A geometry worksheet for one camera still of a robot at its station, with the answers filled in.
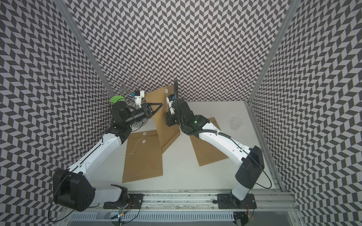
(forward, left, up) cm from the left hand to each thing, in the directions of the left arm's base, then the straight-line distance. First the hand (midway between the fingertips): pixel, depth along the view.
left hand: (163, 106), depth 69 cm
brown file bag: (-11, +17, -37) cm, 42 cm away
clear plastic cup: (+11, -46, -30) cm, 56 cm away
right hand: (-1, -1, -7) cm, 7 cm away
